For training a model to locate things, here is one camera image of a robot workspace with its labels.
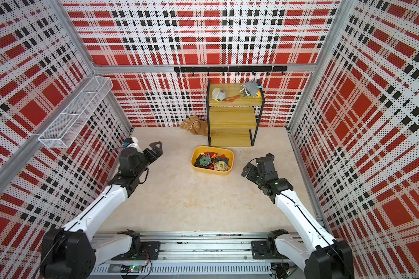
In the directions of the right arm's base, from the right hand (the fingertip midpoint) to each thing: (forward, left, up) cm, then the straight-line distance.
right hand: (253, 171), depth 82 cm
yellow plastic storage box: (+19, +30, -9) cm, 37 cm away
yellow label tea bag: (+10, +16, -11) cm, 22 cm away
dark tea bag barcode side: (+12, +29, -11) cm, 33 cm away
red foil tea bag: (+18, +15, -13) cm, 26 cm away
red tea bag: (+17, +20, -10) cm, 28 cm away
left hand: (+10, +45, +8) cm, 47 cm away
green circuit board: (-37, +51, -12) cm, 65 cm away
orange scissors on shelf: (+32, +10, +19) cm, 38 cm away
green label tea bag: (+13, +25, -9) cm, 29 cm away
